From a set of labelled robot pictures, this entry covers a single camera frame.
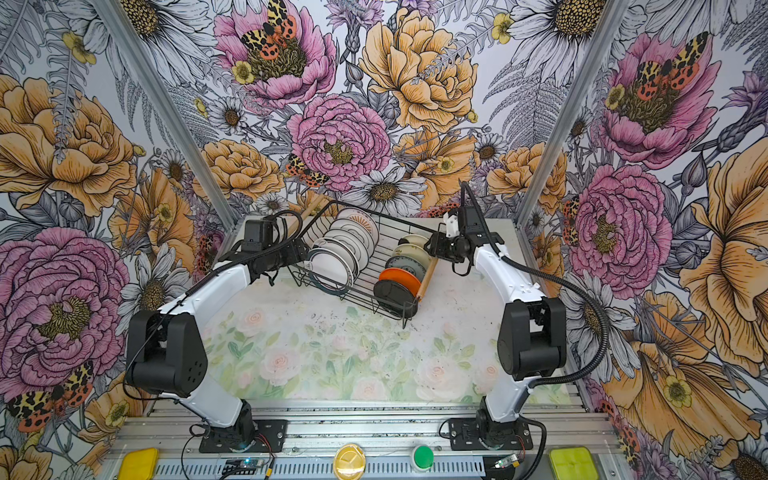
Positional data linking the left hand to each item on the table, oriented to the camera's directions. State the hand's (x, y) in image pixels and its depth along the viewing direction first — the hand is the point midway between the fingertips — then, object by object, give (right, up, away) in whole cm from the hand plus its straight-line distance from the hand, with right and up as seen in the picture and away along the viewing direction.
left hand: (296, 259), depth 92 cm
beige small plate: (+36, +2, +5) cm, 37 cm away
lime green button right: (+70, -46, -23) cm, 87 cm away
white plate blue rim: (+10, -3, +1) cm, 10 cm away
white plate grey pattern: (+18, +10, +8) cm, 22 cm away
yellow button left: (-29, -47, -22) cm, 59 cm away
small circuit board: (-6, -47, -21) cm, 52 cm away
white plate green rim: (+12, +3, +2) cm, 13 cm away
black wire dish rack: (+24, -1, +15) cm, 28 cm away
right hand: (+41, +1, -2) cm, 41 cm away
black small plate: (+30, -12, +4) cm, 32 cm away
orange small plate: (+32, -6, -3) cm, 33 cm away
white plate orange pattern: (+19, +13, +13) cm, 27 cm away
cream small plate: (+37, +6, +9) cm, 38 cm away
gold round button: (+19, -46, -22) cm, 54 cm away
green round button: (+36, -41, -28) cm, 61 cm away
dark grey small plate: (+34, -2, +3) cm, 34 cm away
